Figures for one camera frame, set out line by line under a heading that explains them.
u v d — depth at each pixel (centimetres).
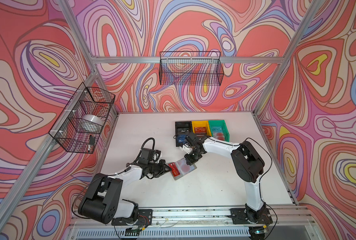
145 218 72
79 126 73
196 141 76
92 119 73
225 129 103
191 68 96
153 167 76
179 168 89
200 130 107
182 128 107
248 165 52
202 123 107
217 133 105
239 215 73
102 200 43
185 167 88
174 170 88
